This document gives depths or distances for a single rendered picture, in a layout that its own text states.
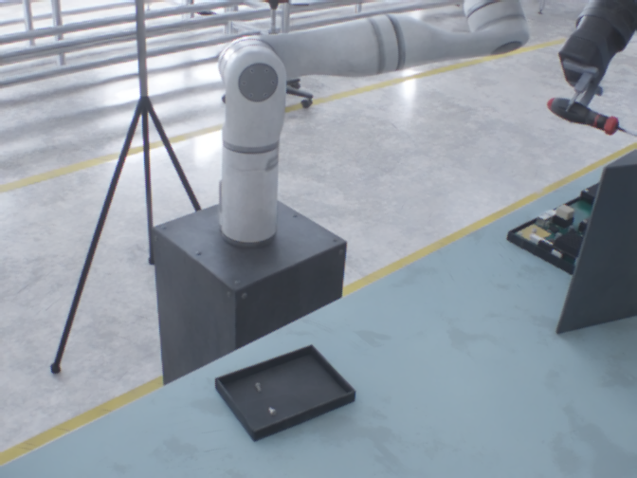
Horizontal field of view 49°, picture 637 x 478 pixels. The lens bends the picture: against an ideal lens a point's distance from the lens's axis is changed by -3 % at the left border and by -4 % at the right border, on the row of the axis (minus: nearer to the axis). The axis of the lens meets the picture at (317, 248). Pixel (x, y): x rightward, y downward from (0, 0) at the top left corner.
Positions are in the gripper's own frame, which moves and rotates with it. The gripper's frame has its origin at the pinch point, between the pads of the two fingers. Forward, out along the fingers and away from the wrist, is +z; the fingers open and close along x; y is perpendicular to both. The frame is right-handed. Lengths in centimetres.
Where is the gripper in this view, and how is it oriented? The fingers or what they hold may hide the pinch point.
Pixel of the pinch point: (569, 116)
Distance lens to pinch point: 96.3
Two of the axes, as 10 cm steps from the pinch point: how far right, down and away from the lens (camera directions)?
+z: -5.7, 8.2, -0.9
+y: -6.9, -4.2, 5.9
